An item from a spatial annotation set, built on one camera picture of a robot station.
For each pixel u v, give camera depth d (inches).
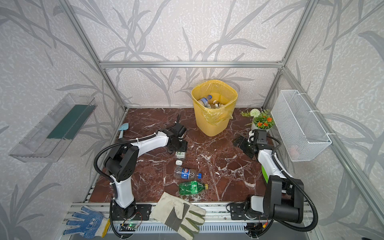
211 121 33.1
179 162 34.4
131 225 27.8
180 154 35.8
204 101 38.1
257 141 26.8
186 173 31.9
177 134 30.1
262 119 37.7
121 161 19.7
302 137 24.4
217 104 39.7
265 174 21.0
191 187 31.0
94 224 27.8
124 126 41.7
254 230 28.5
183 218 28.3
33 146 23.5
